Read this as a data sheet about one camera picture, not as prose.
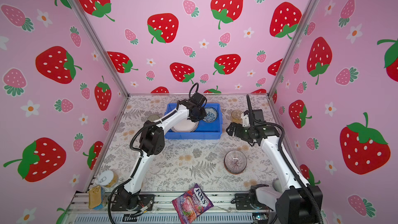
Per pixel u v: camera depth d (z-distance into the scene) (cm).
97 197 74
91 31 84
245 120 74
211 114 104
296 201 40
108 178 76
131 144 52
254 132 56
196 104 79
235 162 82
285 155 46
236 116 98
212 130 99
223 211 72
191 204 72
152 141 61
